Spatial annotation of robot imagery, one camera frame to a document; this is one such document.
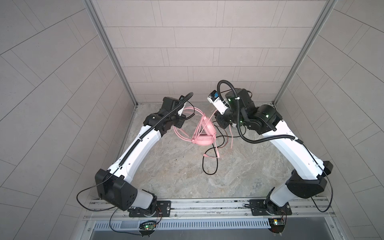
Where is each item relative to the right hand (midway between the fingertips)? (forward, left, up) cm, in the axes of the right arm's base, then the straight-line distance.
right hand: (214, 112), depth 65 cm
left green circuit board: (-37, +33, -32) cm, 59 cm away
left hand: (+9, +15, -9) cm, 20 cm away
